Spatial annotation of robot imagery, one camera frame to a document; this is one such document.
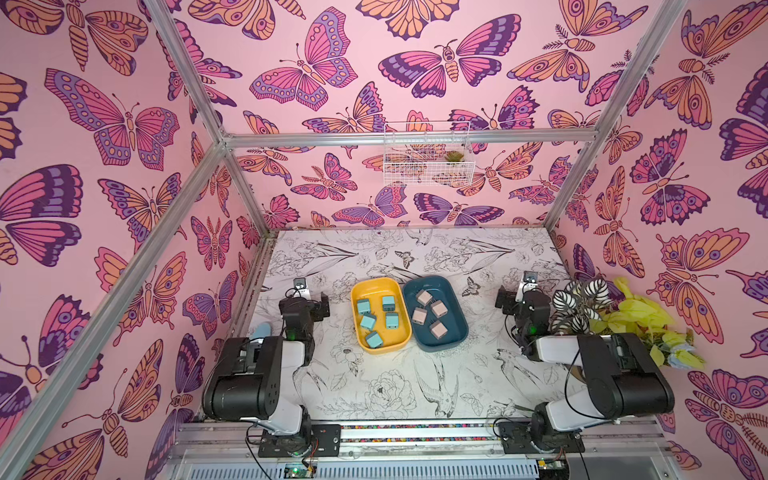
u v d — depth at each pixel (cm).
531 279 79
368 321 93
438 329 90
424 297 97
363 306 97
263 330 94
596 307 71
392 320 92
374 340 89
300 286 80
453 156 92
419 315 93
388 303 97
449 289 96
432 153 97
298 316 72
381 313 95
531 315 72
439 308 95
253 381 46
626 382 45
